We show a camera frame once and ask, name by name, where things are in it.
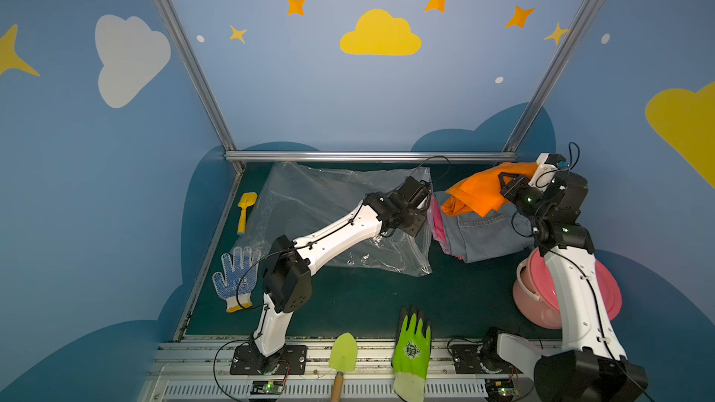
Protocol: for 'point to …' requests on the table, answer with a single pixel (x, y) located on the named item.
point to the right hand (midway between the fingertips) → (508, 171)
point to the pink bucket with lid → (535, 296)
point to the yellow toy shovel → (248, 199)
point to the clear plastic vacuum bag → (301, 198)
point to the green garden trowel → (344, 358)
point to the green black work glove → (411, 355)
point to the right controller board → (502, 388)
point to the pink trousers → (438, 225)
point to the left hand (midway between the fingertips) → (421, 218)
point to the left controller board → (267, 387)
